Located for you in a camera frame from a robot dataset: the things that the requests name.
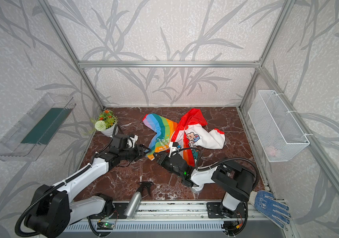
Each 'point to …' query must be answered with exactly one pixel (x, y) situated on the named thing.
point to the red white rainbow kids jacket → (192, 131)
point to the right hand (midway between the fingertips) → (152, 150)
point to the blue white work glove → (266, 204)
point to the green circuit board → (105, 225)
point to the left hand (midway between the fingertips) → (150, 147)
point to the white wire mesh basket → (279, 134)
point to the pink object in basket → (271, 150)
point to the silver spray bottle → (136, 197)
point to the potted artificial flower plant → (107, 124)
